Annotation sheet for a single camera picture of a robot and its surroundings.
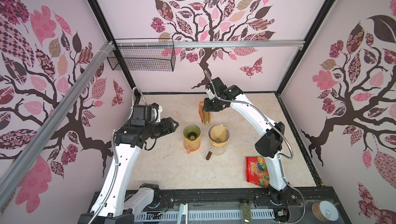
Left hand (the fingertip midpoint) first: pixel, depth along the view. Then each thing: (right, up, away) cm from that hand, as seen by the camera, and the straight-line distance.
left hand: (173, 129), depth 70 cm
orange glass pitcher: (+6, -14, +20) cm, 25 cm away
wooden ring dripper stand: (+10, -9, +14) cm, 20 cm away
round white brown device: (+67, -35, -4) cm, 76 cm away
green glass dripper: (+8, -4, +17) cm, 19 cm away
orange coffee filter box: (+15, +4, +31) cm, 35 cm away
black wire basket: (-24, +43, +25) cm, 55 cm away
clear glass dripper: (+21, -8, +11) cm, 25 cm away
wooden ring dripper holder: (+22, -10, +11) cm, 26 cm away
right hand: (+15, +11, +15) cm, 24 cm away
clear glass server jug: (+22, -16, +20) cm, 33 cm away
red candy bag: (+42, -24, +9) cm, 49 cm away
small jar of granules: (+33, -37, -3) cm, 50 cm away
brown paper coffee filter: (+22, -3, +10) cm, 24 cm away
